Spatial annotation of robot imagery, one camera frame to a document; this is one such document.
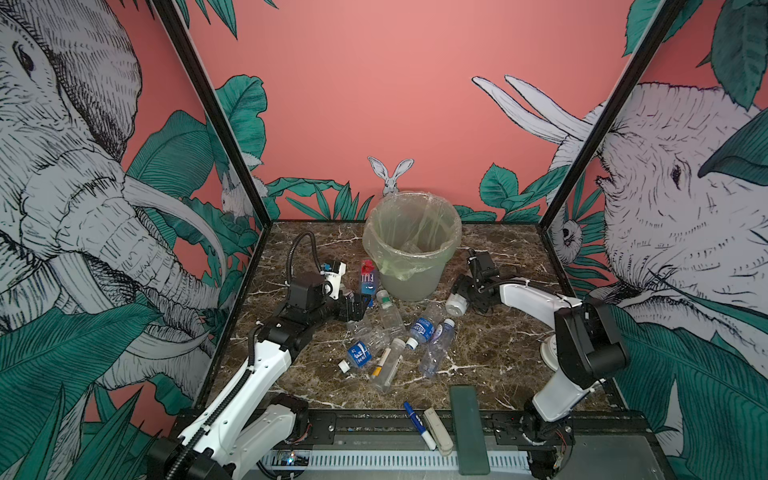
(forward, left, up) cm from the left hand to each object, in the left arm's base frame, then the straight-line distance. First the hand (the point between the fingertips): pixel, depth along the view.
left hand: (356, 291), depth 77 cm
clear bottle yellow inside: (-13, -8, -18) cm, 24 cm away
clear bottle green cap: (+3, -9, -20) cm, 22 cm away
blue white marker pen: (-29, -15, -18) cm, 37 cm away
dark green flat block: (-33, -27, -18) cm, 47 cm away
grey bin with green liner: (+28, -16, -11) cm, 34 cm away
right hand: (+8, -31, -14) cm, 35 cm away
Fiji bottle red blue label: (+12, -2, -14) cm, 18 cm away
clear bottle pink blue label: (-8, -23, -17) cm, 30 cm away
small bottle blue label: (-12, 0, -14) cm, 18 cm away
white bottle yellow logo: (+3, -30, -14) cm, 33 cm away
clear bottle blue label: (-5, -18, -14) cm, 24 cm away
